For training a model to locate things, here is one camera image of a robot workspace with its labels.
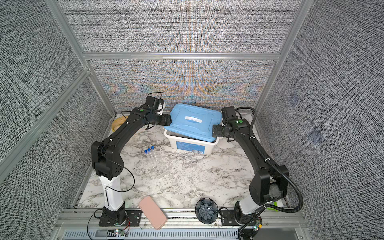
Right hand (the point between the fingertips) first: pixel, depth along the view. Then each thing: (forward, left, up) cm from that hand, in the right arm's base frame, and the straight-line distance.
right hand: (223, 131), depth 85 cm
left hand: (+9, +34, 0) cm, 35 cm away
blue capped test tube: (-12, +43, -3) cm, 45 cm away
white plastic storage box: (-2, +29, -2) cm, 29 cm away
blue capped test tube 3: (-9, +40, -3) cm, 41 cm away
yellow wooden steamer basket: (+22, +75, -16) cm, 79 cm away
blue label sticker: (-5, +19, -9) cm, 22 cm away
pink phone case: (-39, +37, -17) cm, 56 cm away
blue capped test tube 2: (-11, +42, -3) cm, 43 cm away
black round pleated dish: (-37, +11, -18) cm, 42 cm away
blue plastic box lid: (+9, +16, 0) cm, 18 cm away
